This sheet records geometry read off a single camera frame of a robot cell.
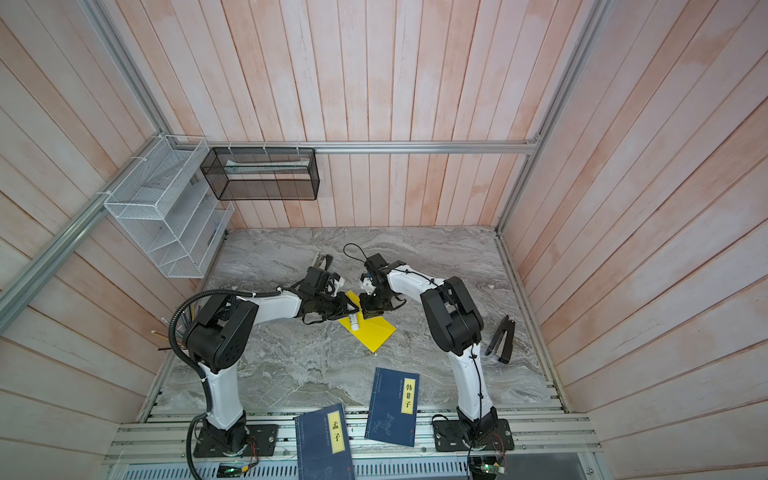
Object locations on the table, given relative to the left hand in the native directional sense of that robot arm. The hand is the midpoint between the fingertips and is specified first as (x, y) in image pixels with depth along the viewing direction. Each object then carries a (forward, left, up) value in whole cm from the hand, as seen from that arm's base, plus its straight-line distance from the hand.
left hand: (356, 314), depth 95 cm
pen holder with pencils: (-7, +47, +11) cm, 48 cm away
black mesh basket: (+44, +35, +23) cm, 60 cm away
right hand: (+1, -2, -2) cm, 3 cm away
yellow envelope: (-5, -5, -2) cm, 8 cm away
